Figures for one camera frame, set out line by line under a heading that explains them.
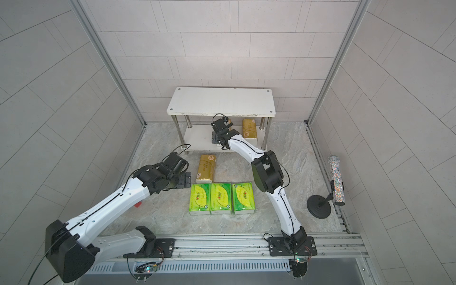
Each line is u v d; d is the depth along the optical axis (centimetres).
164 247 71
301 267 68
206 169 88
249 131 96
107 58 85
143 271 66
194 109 78
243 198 79
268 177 58
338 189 68
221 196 79
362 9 71
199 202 77
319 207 80
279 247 71
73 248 36
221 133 77
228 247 72
